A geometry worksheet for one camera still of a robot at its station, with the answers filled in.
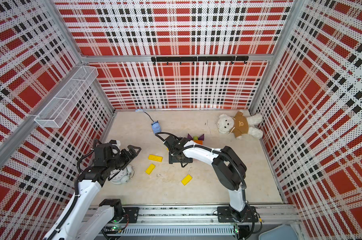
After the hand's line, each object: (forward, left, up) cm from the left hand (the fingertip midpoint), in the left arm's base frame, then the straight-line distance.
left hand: (139, 153), depth 80 cm
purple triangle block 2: (+19, -36, -14) cm, 42 cm away
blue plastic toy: (+24, -4, -9) cm, 26 cm away
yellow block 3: (-10, -25, -15) cm, 31 cm away
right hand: (+1, -23, -11) cm, 25 cm away
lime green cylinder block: (+19, -32, -14) cm, 39 cm away
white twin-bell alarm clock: (-9, +10, -10) cm, 17 cm away
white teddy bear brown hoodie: (+26, -62, -9) cm, 67 cm away
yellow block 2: (-3, -3, -15) cm, 15 cm away
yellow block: (+4, -5, -14) cm, 16 cm away
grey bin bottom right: (-34, -71, -14) cm, 80 cm away
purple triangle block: (+20, -27, -15) cm, 37 cm away
